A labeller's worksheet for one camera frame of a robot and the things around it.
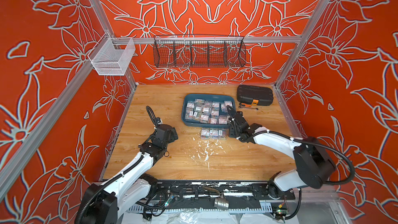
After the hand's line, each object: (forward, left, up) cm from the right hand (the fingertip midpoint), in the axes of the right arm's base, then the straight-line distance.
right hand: (232, 129), depth 90 cm
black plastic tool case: (+26, -20, +2) cm, 33 cm away
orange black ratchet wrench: (+21, -12, -3) cm, 24 cm away
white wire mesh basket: (+33, +75, +29) cm, 87 cm away
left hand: (-3, +38, +4) cm, 38 cm away
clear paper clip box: (-2, +16, -1) cm, 16 cm away
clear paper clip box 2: (-2, +11, -2) cm, 12 cm away
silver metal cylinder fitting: (-37, +9, -1) cm, 38 cm away
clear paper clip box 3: (-2, +6, -2) cm, 6 cm away
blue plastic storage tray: (+13, +15, +2) cm, 19 cm away
